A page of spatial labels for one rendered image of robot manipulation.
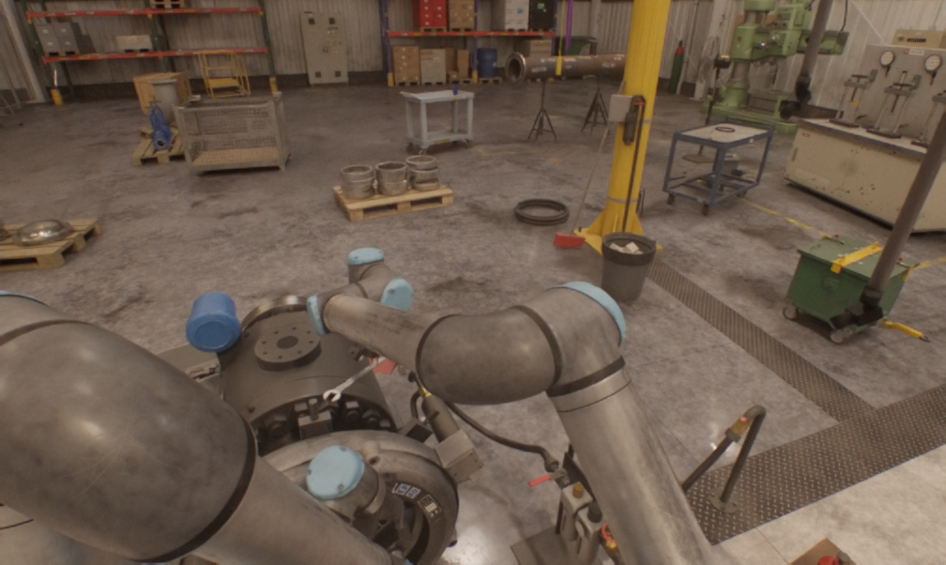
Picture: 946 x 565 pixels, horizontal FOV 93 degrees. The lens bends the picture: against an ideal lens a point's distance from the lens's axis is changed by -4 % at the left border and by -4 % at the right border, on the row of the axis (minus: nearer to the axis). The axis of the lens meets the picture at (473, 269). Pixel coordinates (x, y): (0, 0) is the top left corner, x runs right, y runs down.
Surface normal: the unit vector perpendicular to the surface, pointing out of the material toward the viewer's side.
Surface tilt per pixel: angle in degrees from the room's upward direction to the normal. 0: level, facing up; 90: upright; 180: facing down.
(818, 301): 90
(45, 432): 49
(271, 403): 16
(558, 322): 32
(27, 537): 85
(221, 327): 90
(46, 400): 40
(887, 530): 0
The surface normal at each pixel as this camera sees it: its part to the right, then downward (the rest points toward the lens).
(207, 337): 0.42, 0.44
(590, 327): 0.44, -0.31
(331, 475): -0.13, -0.69
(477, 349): -0.31, -0.35
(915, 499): 0.00, -0.88
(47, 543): 0.70, 0.29
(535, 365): 0.27, 0.07
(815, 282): -0.88, 0.21
